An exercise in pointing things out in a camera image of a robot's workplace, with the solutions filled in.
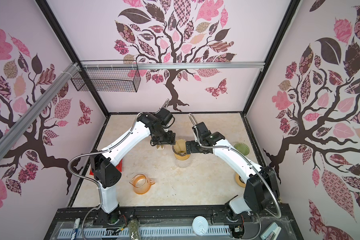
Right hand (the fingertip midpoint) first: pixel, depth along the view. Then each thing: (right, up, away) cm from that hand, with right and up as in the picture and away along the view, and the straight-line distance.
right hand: (194, 146), depth 84 cm
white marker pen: (-58, -38, -14) cm, 71 cm away
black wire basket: (-70, +50, +38) cm, 95 cm away
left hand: (-15, +1, -3) cm, 15 cm away
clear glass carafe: (-7, -12, +8) cm, 16 cm away
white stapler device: (+35, -38, -17) cm, 54 cm away
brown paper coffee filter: (-8, 0, -1) cm, 8 cm away
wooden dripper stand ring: (-7, -7, 0) cm, 10 cm away
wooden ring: (+26, -21, -1) cm, 33 cm away
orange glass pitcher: (-31, -23, +2) cm, 39 cm away
